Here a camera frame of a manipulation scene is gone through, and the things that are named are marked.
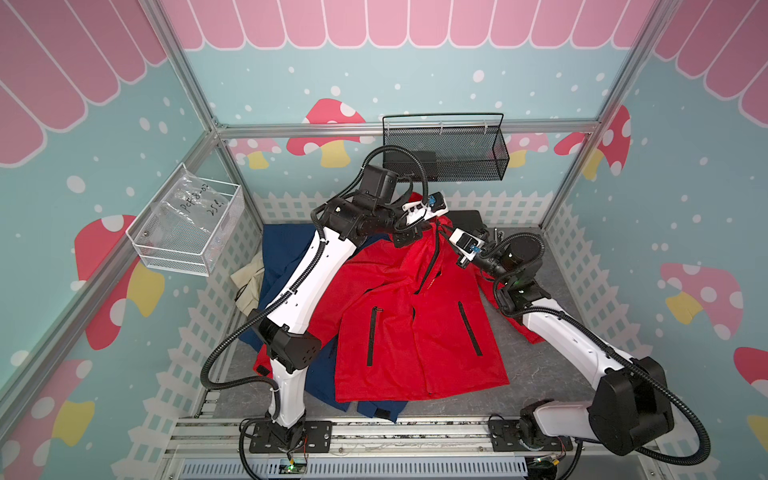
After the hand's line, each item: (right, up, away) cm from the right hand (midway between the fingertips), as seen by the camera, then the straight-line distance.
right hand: (446, 224), depth 72 cm
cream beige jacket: (-60, -16, +25) cm, 67 cm away
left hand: (-5, 0, 0) cm, 5 cm away
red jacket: (-6, -27, +20) cm, 34 cm away
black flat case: (+16, +7, +46) cm, 49 cm away
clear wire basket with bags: (-64, +1, +1) cm, 64 cm away
